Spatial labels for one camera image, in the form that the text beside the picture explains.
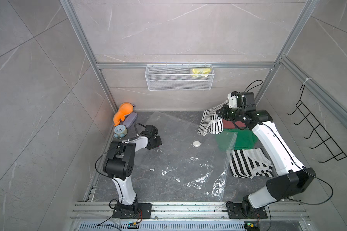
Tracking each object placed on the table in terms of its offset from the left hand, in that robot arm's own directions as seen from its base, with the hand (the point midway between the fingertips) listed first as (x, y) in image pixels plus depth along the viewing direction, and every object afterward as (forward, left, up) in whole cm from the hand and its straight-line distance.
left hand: (160, 140), depth 100 cm
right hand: (-1, -34, +30) cm, 45 cm away
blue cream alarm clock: (+8, +29, +2) cm, 31 cm away
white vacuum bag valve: (-4, -25, 0) cm, 26 cm away
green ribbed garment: (-4, -52, +5) cm, 52 cm away
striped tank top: (-18, -58, -1) cm, 61 cm away
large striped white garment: (-5, -31, +25) cm, 40 cm away
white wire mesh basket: (+35, -15, +28) cm, 47 cm away
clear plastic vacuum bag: (-8, -23, 0) cm, 25 cm away
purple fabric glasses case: (+18, +25, +1) cm, 31 cm away
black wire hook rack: (-29, -78, +31) cm, 89 cm away
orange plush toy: (+28, +29, +5) cm, 41 cm away
